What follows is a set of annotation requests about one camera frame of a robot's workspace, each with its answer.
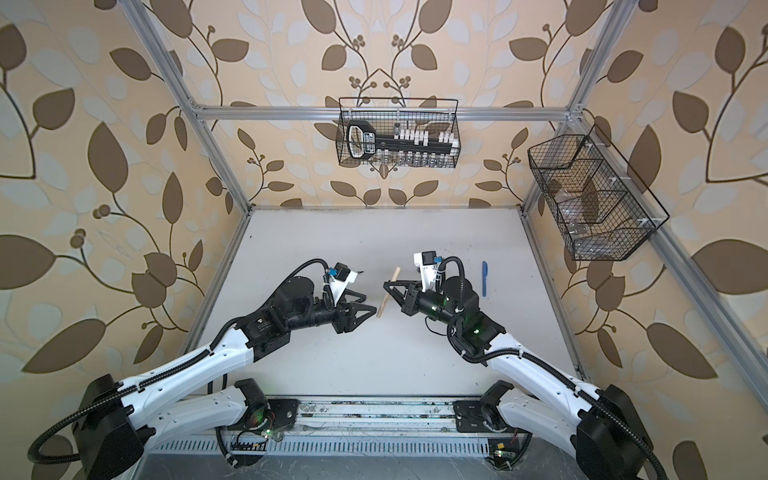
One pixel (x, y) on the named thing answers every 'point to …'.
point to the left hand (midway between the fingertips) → (371, 303)
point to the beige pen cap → (396, 274)
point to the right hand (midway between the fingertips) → (386, 288)
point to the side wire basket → (601, 208)
